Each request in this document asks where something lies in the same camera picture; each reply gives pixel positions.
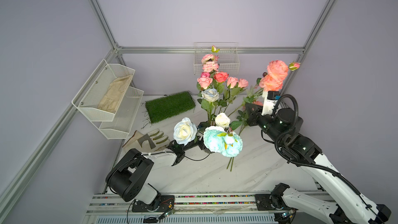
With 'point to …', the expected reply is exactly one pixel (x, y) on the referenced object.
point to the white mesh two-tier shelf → (114, 126)
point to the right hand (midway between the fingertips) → (247, 106)
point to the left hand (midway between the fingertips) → (211, 135)
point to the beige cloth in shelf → (113, 93)
